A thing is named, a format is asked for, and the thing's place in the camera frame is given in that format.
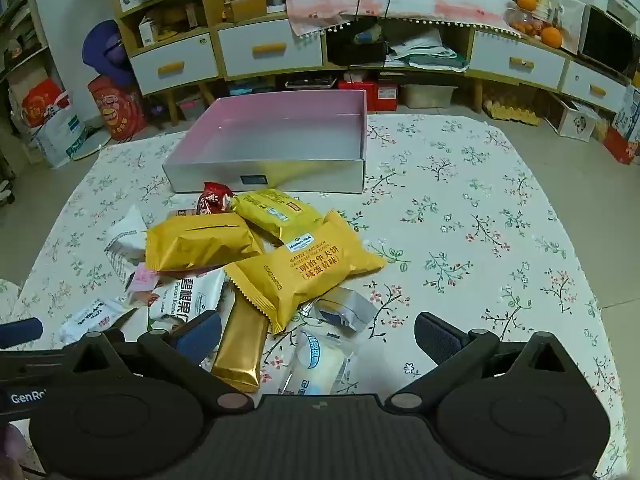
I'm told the cardboard box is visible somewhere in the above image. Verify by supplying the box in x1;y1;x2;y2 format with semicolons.
230;0;268;23

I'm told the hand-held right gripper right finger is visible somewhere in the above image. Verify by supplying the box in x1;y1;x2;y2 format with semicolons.
385;311;588;412

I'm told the yellow snack packet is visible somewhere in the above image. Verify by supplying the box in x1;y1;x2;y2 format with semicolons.
223;210;387;336
231;189;326;247
145;212;266;273

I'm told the floral cloth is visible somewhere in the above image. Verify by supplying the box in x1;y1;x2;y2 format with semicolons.
12;114;628;480

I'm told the white printed carton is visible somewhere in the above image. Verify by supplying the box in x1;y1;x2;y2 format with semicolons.
547;95;603;142

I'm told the long low wooden cabinet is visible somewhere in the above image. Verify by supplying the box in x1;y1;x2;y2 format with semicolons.
215;10;636;126

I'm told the microwave oven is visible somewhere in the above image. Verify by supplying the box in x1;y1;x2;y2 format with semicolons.
580;5;640;81

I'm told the tall wooden shelf cabinet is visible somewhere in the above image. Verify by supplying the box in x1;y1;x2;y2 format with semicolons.
107;0;221;126

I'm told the white sack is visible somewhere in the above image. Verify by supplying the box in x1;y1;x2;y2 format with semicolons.
32;110;90;168

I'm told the black device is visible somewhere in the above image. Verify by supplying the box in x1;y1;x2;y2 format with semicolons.
327;17;388;66

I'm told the person's left hand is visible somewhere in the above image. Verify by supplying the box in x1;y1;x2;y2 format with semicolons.
0;425;28;480

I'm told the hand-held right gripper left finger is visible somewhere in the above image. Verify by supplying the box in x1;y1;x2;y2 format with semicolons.
64;310;256;417

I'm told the pink cabinet cloth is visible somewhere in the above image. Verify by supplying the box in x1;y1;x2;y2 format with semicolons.
286;0;506;37

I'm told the pile of folded papers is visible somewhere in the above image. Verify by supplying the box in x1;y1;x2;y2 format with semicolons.
390;30;471;71

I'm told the white nut packet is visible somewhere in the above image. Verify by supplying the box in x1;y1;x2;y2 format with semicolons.
148;267;227;333

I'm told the white drawer with sticker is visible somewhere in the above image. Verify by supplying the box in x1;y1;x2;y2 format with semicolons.
129;35;219;96

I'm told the red white bag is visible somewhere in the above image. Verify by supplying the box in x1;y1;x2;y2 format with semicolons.
21;78;71;128

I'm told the red tin bucket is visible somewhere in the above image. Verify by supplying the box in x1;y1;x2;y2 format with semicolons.
87;75;148;141

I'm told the orange white biscuit packet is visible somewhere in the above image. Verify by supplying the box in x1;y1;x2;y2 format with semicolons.
124;264;162;307

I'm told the red candy wrapper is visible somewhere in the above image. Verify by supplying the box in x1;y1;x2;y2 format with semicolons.
196;181;235;216

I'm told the silver blue packet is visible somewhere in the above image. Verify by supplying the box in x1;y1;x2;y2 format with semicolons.
302;287;378;333

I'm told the gold bar packet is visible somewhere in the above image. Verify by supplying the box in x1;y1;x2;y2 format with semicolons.
210;287;271;393

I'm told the yellow egg carton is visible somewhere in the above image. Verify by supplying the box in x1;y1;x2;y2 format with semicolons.
482;97;541;126

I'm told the red gift box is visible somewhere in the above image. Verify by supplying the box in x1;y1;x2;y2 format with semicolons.
602;125;640;166

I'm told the translucent white blue packet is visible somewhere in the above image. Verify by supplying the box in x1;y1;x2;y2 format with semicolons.
275;330;358;396

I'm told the small white packet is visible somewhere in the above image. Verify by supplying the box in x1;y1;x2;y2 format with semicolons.
59;296;138;343

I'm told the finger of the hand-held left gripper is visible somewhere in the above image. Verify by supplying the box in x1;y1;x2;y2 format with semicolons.
0;317;45;352

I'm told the white plastic container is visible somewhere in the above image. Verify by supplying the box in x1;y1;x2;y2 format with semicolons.
402;84;458;109

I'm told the pink shallow box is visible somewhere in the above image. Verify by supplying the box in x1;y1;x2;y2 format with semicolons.
162;90;369;195

